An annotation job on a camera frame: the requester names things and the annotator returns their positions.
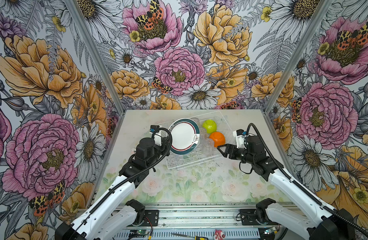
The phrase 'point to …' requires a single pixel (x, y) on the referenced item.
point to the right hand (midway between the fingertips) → (222, 153)
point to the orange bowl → (219, 138)
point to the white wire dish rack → (198, 156)
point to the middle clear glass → (204, 140)
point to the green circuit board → (138, 233)
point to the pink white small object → (219, 235)
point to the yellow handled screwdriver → (195, 237)
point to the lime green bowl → (211, 126)
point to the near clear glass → (208, 145)
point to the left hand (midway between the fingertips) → (168, 142)
